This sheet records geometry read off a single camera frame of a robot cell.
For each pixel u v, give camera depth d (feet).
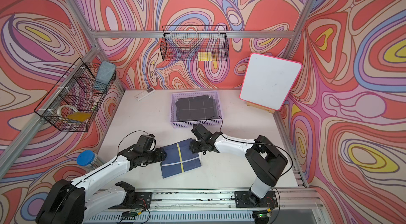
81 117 2.48
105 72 2.68
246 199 2.40
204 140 2.21
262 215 2.34
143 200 2.36
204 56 2.70
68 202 1.30
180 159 2.83
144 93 3.81
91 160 2.21
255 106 3.46
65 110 2.34
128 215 2.35
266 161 1.49
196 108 3.45
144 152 2.21
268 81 3.16
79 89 2.61
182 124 3.13
